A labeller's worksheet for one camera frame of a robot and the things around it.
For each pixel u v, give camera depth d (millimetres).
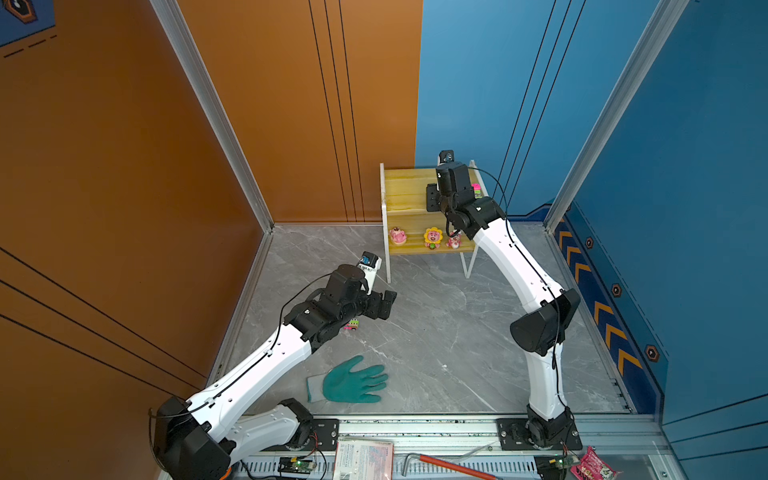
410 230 960
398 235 917
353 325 896
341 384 802
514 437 725
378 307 658
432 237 892
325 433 737
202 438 377
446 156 678
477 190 804
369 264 647
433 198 728
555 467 706
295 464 708
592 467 681
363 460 669
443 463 697
